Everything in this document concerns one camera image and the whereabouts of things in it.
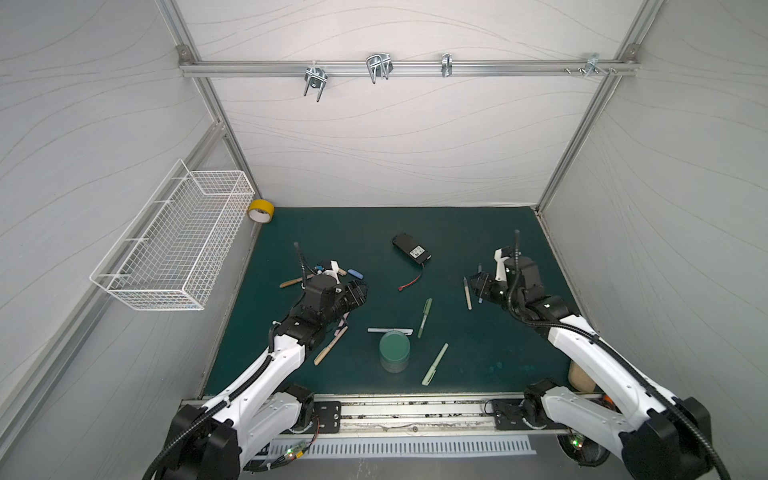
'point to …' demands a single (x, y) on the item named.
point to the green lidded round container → (394, 350)
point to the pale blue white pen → (384, 330)
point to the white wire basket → (172, 248)
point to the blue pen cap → (355, 273)
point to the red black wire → (402, 287)
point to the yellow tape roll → (261, 211)
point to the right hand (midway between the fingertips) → (480, 272)
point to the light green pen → (435, 365)
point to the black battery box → (406, 244)
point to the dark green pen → (426, 311)
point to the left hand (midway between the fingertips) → (367, 282)
